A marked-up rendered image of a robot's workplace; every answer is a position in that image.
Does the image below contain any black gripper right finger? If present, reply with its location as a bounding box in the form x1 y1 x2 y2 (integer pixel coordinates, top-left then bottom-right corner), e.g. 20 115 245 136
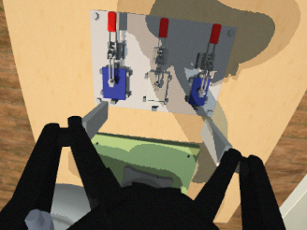
174 119 286 230

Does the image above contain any dark blue rectangular block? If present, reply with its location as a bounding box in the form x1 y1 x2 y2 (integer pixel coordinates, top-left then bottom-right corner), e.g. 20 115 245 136
102 66 127 100
188 77 211 106

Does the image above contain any grey toggle clamp with red handle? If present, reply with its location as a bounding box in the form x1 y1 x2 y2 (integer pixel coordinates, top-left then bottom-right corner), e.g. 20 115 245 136
195 23 222 97

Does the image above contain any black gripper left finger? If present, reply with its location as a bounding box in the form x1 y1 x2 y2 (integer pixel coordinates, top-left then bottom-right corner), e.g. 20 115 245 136
0 101 144 230

